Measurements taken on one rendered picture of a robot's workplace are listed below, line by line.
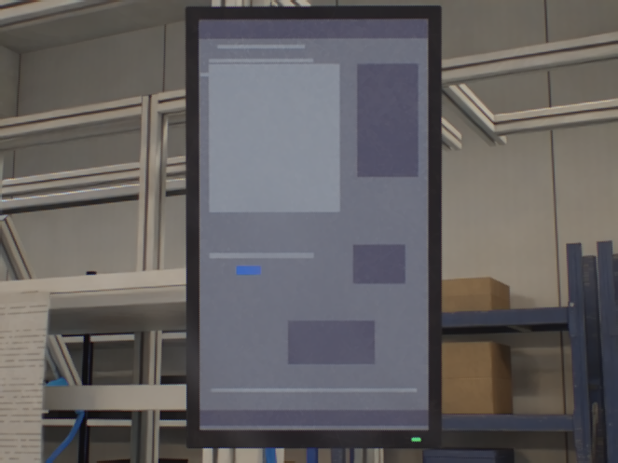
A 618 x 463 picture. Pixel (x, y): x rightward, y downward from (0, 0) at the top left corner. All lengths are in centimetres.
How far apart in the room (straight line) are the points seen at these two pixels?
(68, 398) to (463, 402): 284
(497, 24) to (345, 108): 403
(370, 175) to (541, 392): 365
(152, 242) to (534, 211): 291
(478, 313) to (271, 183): 321
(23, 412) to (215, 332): 54
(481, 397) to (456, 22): 201
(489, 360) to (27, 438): 295
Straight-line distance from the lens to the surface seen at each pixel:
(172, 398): 153
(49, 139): 252
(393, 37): 112
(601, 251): 418
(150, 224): 217
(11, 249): 265
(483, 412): 426
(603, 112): 237
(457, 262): 484
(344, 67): 111
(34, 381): 156
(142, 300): 158
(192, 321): 111
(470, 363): 428
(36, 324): 157
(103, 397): 161
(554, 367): 468
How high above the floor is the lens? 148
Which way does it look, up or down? 11 degrees up
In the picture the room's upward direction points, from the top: straight up
